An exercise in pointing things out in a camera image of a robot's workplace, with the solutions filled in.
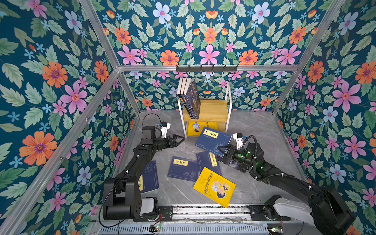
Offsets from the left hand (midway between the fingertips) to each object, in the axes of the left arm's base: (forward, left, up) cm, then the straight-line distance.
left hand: (180, 138), depth 82 cm
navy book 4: (-16, +21, -17) cm, 31 cm away
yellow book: (-24, -18, -16) cm, 34 cm away
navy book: (-3, -17, +1) cm, 17 cm away
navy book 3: (-7, -16, -16) cm, 24 cm away
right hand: (-8, -22, +2) cm, 23 cm away
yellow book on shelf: (+17, -8, -13) cm, 23 cm away
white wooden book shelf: (+14, -21, +3) cm, 26 cm away
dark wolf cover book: (-10, -31, -17) cm, 37 cm away
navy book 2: (-11, 0, -17) cm, 20 cm away
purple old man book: (+17, -8, +15) cm, 24 cm away
